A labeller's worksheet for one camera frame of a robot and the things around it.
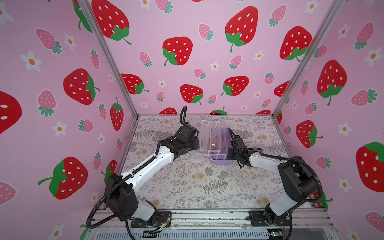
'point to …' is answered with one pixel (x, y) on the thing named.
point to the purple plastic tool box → (220, 141)
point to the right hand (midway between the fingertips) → (228, 152)
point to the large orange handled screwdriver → (214, 144)
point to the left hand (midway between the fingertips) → (198, 142)
